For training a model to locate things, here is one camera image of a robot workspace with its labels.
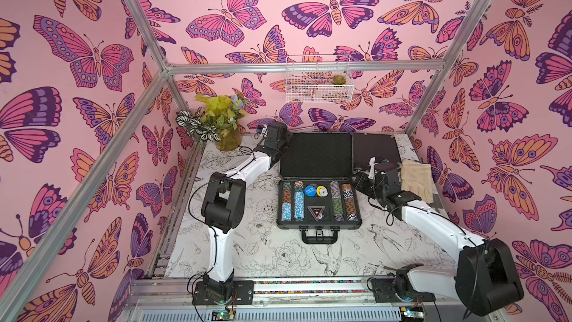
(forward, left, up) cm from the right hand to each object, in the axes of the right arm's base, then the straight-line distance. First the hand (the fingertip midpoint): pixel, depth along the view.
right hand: (354, 176), depth 87 cm
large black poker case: (-3, +13, -9) cm, 16 cm away
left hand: (+20, +23, +5) cm, 31 cm away
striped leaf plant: (+18, +66, +10) cm, 69 cm away
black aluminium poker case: (+22, -19, -8) cm, 30 cm away
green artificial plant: (+26, +55, +10) cm, 62 cm away
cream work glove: (+9, -32, -13) cm, 36 cm away
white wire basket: (+40, +18, +18) cm, 47 cm away
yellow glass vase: (+29, +57, -10) cm, 64 cm away
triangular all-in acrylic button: (-11, +14, -9) cm, 20 cm away
